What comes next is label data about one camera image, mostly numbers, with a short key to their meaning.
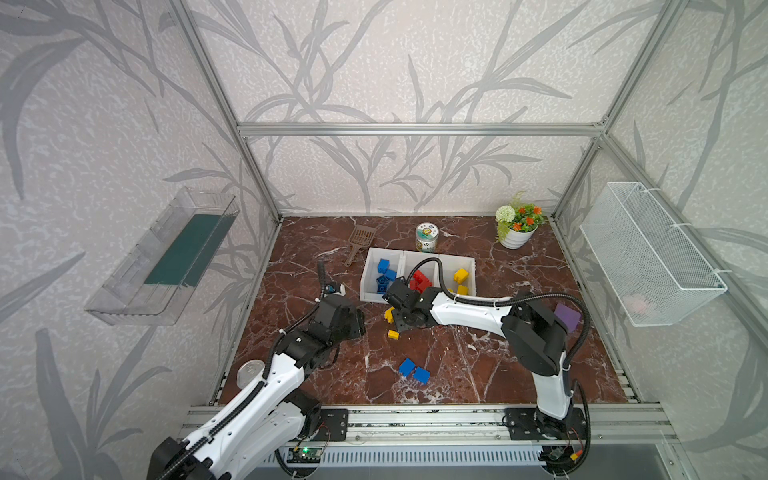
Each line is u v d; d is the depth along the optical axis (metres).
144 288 0.63
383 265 1.04
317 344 0.57
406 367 0.83
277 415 0.60
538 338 0.49
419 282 0.99
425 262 0.82
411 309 0.68
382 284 0.99
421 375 0.82
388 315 0.89
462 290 0.96
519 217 1.02
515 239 1.06
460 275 0.99
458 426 0.75
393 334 0.88
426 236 1.04
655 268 0.62
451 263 1.03
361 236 1.15
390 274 1.01
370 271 1.03
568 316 0.91
